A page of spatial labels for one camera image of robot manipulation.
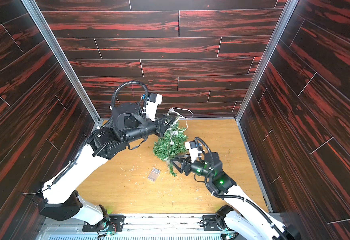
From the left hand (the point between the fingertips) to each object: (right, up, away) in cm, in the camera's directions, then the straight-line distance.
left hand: (176, 119), depth 55 cm
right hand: (0, -16, +15) cm, 22 cm away
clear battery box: (-13, -30, +34) cm, 48 cm away
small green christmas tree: (-1, -9, +9) cm, 13 cm away
